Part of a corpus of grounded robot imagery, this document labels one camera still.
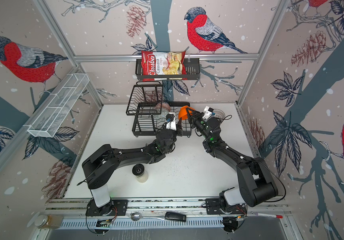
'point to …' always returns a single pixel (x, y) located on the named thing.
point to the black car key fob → (175, 216)
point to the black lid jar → (138, 170)
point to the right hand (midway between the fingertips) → (182, 111)
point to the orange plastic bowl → (183, 111)
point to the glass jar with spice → (51, 221)
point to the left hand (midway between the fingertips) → (178, 118)
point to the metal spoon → (136, 216)
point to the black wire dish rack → (146, 104)
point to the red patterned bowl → (164, 104)
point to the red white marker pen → (278, 216)
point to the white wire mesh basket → (47, 121)
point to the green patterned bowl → (162, 115)
